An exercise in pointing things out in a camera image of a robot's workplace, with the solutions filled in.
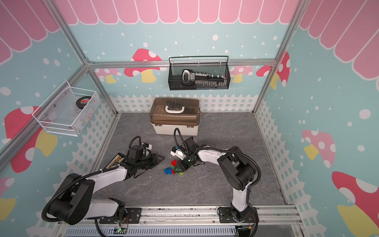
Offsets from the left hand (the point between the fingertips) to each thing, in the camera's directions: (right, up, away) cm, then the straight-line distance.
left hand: (163, 161), depth 88 cm
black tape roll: (-42, +35, -9) cm, 55 cm away
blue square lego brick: (+3, -5, -3) cm, 6 cm away
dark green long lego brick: (+9, -3, -6) cm, 11 cm away
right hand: (+8, -5, -2) cm, 10 cm away
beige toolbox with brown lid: (+1, +29, +3) cm, 29 cm away
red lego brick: (+7, +1, -5) cm, 9 cm away
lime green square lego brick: (+12, -5, -6) cm, 14 cm away
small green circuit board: (-18, -30, -17) cm, 38 cm away
